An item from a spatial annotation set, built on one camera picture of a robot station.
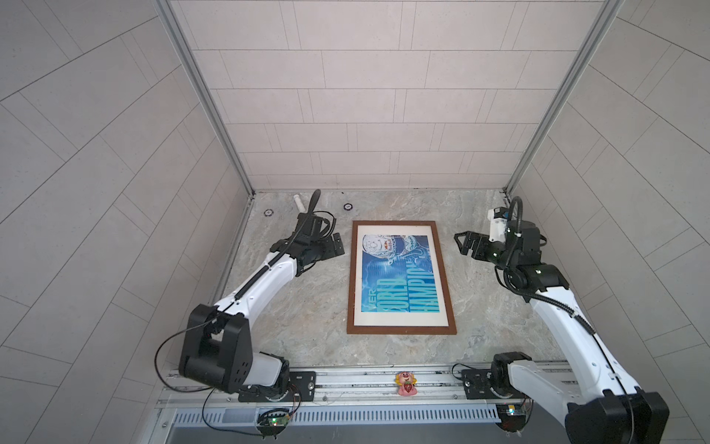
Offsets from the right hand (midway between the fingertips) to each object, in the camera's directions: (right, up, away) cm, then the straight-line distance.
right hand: (467, 236), depth 78 cm
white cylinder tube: (-55, +9, +32) cm, 65 cm away
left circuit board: (-51, -43, -13) cm, 68 cm away
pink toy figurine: (-18, -37, -8) cm, 42 cm away
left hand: (-38, -2, +8) cm, 39 cm away
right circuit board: (+8, -44, -10) cm, 46 cm away
